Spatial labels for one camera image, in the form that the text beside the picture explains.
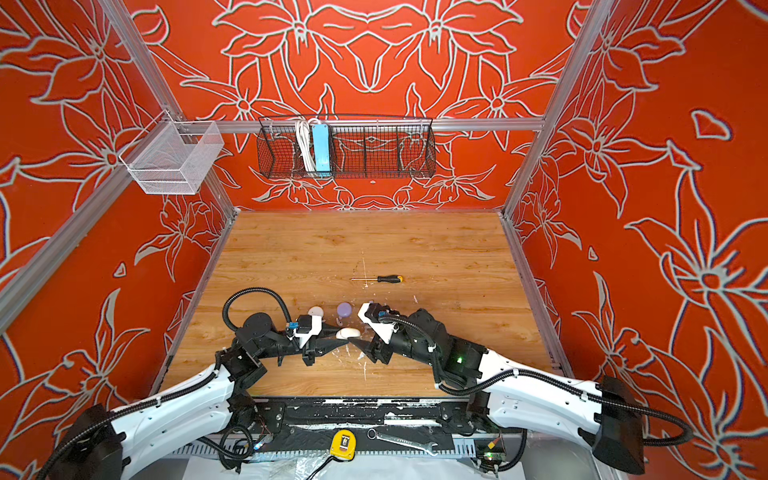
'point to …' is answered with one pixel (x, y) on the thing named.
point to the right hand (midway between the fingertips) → (353, 325)
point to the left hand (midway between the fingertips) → (346, 334)
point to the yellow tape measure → (343, 444)
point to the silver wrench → (374, 435)
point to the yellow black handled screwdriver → (382, 279)
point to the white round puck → (316, 310)
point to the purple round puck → (344, 309)
